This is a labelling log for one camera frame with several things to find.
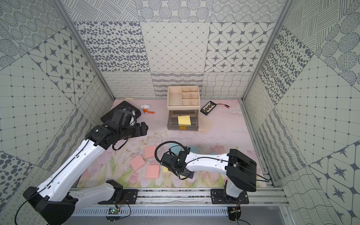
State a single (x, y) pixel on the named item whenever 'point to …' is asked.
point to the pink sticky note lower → (152, 171)
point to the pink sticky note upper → (149, 151)
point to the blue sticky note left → (176, 149)
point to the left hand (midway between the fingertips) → (145, 128)
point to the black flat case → (109, 116)
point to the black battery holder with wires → (209, 106)
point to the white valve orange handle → (145, 107)
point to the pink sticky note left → (137, 162)
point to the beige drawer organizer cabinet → (183, 107)
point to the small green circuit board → (113, 210)
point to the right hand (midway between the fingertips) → (180, 170)
